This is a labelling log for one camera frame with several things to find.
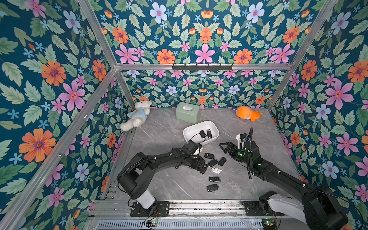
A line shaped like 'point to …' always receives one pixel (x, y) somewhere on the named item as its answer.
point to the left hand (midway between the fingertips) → (201, 163)
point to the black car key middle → (209, 155)
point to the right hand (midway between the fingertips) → (223, 147)
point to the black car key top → (202, 133)
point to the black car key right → (222, 161)
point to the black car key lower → (214, 178)
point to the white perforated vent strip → (238, 224)
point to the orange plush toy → (246, 112)
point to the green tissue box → (188, 112)
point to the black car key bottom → (212, 187)
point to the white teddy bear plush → (137, 117)
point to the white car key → (216, 170)
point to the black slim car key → (209, 134)
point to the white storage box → (193, 132)
